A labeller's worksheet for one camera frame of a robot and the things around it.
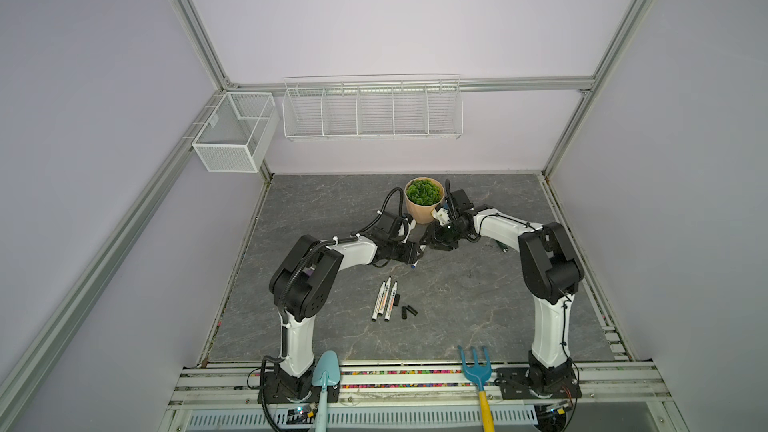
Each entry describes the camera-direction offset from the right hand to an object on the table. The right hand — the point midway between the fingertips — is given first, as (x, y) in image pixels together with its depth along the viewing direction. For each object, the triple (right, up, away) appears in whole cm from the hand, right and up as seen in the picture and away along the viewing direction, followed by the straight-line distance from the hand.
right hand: (425, 245), depth 97 cm
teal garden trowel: (-27, -29, -23) cm, 46 cm away
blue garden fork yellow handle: (+12, -29, -22) cm, 38 cm away
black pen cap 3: (-10, -15, -9) cm, 20 cm away
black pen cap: (-7, -18, -12) cm, 22 cm away
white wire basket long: (-18, +46, +2) cm, 49 cm away
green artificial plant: (-1, +17, +2) cm, 18 cm away
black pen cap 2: (-5, -17, -10) cm, 21 cm away
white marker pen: (-15, -15, -10) cm, 24 cm away
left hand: (-3, -3, -2) cm, 4 cm away
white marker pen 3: (-11, -15, -10) cm, 21 cm away
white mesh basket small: (-64, +38, +4) cm, 74 cm away
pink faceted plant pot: (-1, +10, +1) cm, 10 cm away
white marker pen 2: (-13, -14, -8) cm, 21 cm away
